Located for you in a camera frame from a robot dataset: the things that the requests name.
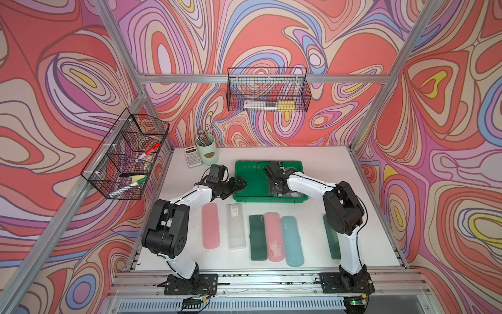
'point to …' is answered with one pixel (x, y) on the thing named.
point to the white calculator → (192, 157)
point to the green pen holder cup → (206, 149)
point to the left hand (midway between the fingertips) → (242, 187)
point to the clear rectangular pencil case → (236, 226)
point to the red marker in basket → (157, 145)
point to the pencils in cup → (202, 138)
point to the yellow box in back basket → (286, 106)
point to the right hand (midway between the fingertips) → (283, 191)
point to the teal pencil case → (292, 241)
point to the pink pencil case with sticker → (274, 237)
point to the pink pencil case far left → (210, 226)
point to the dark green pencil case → (257, 237)
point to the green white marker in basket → (133, 184)
